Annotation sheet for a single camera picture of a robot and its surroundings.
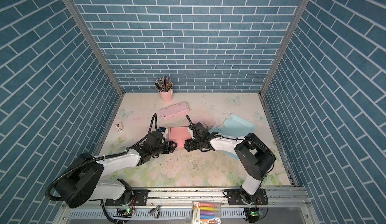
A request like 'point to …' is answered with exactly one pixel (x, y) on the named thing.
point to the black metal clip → (157, 211)
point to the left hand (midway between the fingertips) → (175, 145)
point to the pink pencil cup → (167, 96)
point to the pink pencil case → (175, 110)
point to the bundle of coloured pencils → (164, 84)
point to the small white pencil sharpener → (118, 127)
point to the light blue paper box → (235, 126)
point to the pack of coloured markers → (206, 212)
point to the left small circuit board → (127, 213)
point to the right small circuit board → (252, 214)
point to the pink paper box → (179, 135)
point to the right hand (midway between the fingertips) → (186, 144)
